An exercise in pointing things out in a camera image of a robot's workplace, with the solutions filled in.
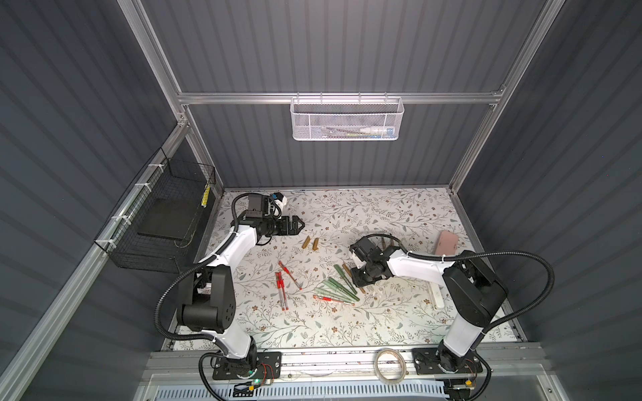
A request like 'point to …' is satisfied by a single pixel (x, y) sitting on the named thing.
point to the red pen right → (282, 285)
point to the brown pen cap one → (315, 244)
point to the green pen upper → (341, 272)
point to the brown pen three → (348, 270)
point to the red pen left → (277, 275)
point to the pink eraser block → (446, 244)
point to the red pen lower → (331, 299)
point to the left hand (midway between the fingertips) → (296, 225)
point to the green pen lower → (334, 295)
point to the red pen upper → (294, 280)
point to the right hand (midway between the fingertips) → (357, 280)
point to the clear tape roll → (378, 372)
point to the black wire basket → (154, 228)
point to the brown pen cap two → (306, 241)
